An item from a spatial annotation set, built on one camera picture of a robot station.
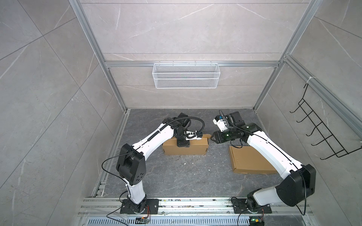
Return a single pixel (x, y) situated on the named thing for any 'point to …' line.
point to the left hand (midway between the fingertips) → (186, 137)
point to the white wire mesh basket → (185, 76)
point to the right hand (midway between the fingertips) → (214, 136)
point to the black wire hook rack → (328, 139)
